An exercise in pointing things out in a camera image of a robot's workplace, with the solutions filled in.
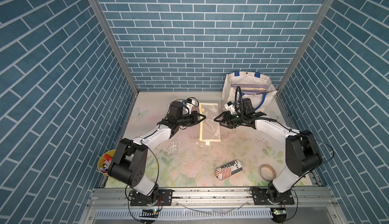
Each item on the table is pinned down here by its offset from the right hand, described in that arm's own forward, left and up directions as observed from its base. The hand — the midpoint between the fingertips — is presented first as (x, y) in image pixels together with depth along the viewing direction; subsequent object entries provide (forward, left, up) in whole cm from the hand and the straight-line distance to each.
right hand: (218, 122), depth 85 cm
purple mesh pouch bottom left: (+19, -17, +6) cm, 27 cm away
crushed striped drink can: (-24, -4, -12) cm, 27 cm away
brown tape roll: (-20, -29, -16) cm, 39 cm away
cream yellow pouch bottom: (-5, +4, 0) cm, 7 cm away
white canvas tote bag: (+19, -27, -1) cm, 33 cm away
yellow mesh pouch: (+24, -27, +5) cm, 37 cm away
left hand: (-1, +5, +4) cm, 7 cm away
